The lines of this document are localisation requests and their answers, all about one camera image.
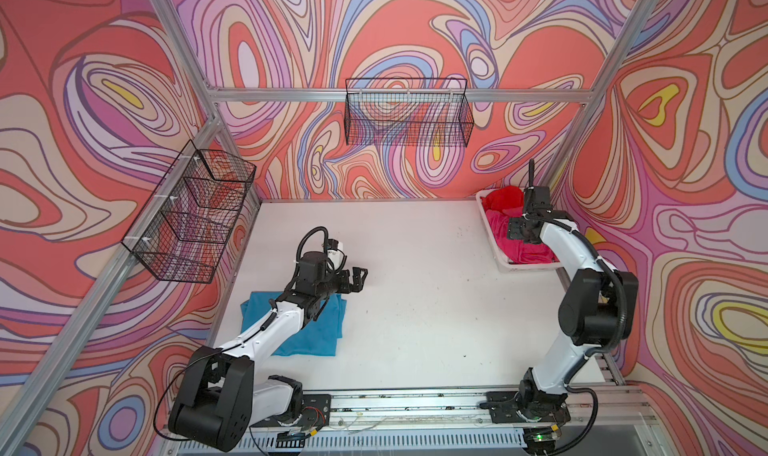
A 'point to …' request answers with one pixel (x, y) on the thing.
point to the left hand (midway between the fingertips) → (359, 269)
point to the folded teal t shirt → (317, 337)
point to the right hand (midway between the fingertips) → (528, 237)
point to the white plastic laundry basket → (498, 257)
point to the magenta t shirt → (517, 251)
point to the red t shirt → (506, 197)
